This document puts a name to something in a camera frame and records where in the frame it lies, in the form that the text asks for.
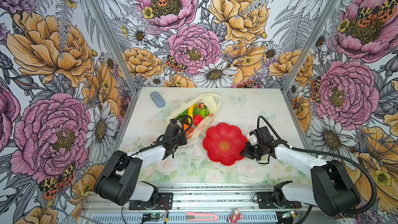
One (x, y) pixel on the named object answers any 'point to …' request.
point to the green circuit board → (153, 215)
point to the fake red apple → (197, 119)
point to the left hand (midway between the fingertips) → (183, 139)
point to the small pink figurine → (235, 216)
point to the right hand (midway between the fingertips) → (241, 157)
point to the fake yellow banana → (190, 110)
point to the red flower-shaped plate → (223, 143)
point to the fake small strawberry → (200, 105)
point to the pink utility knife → (201, 216)
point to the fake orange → (185, 126)
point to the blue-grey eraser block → (157, 99)
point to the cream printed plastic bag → (212, 101)
